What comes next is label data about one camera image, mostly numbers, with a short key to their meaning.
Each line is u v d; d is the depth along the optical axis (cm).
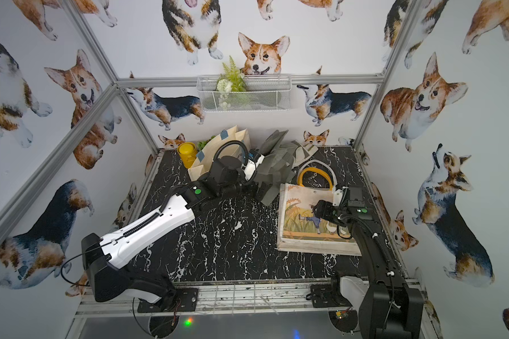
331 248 83
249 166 62
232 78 82
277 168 94
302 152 117
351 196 64
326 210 74
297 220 90
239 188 61
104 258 40
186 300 73
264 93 92
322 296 73
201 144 103
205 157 91
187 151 107
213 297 75
